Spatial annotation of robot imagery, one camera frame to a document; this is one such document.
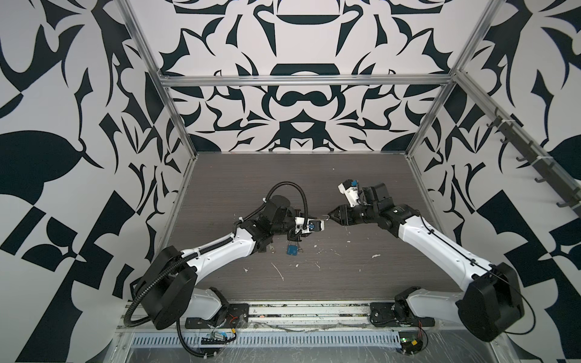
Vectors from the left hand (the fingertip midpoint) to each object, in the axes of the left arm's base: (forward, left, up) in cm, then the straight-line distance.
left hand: (315, 214), depth 79 cm
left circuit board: (-33, +32, -18) cm, 49 cm away
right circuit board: (-36, -28, -18) cm, 49 cm away
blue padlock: (-5, +8, -17) cm, 20 cm away
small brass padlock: (-3, -3, 0) cm, 4 cm away
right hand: (0, -6, 0) cm, 6 cm away
